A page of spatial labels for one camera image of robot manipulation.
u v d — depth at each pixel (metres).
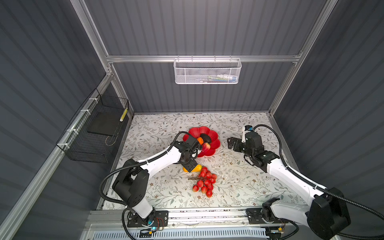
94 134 0.73
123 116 0.81
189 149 0.69
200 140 0.99
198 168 0.87
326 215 0.40
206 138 1.00
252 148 0.63
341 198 0.39
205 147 0.96
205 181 0.79
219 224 0.72
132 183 0.45
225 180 0.87
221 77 0.92
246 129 0.75
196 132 1.05
